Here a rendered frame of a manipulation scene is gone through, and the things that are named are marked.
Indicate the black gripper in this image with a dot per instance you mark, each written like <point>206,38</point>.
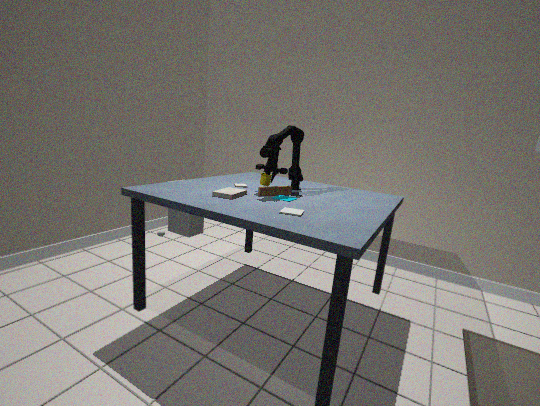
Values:
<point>272,160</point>

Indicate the white flat square tile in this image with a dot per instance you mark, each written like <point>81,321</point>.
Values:
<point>291,211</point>

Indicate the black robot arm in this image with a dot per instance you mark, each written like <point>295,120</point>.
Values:
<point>272,147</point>

